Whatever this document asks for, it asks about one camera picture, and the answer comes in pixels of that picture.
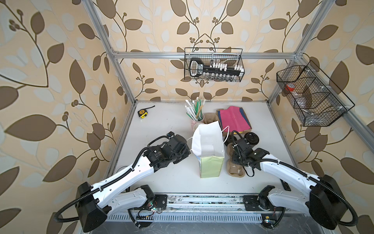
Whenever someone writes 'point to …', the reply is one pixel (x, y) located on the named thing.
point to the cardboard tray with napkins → (233, 119)
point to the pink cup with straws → (194, 111)
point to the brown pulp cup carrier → (234, 169)
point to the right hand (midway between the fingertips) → (235, 158)
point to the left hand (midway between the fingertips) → (190, 149)
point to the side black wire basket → (318, 101)
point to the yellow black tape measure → (143, 112)
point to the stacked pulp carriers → (209, 117)
